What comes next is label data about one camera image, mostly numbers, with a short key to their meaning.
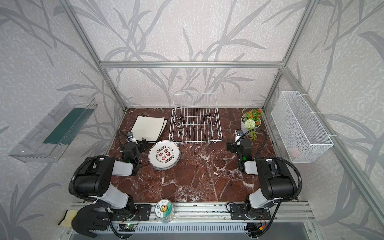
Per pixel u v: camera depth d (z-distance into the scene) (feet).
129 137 2.60
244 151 2.32
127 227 2.34
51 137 2.14
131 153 2.36
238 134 2.68
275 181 1.48
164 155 3.00
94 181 1.48
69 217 2.37
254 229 2.35
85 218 2.35
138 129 3.43
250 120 3.01
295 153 2.40
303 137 2.00
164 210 2.19
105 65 3.09
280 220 2.36
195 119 3.66
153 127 3.44
